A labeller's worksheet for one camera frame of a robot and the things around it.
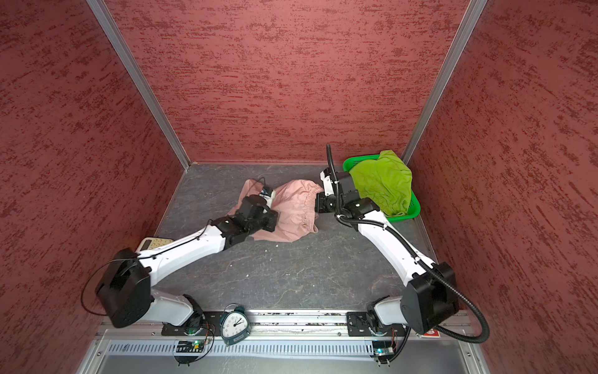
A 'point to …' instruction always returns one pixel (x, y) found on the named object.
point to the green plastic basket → (414, 206)
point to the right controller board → (383, 351)
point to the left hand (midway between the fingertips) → (276, 217)
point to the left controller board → (188, 351)
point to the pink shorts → (295, 202)
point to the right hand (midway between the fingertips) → (313, 204)
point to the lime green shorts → (387, 181)
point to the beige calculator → (150, 243)
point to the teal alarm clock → (234, 326)
